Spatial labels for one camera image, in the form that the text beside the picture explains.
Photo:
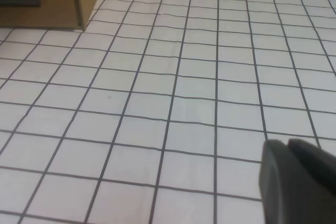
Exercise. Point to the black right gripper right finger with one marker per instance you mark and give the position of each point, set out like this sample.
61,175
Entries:
318,163

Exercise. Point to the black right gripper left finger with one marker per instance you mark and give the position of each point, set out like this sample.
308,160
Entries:
289,194

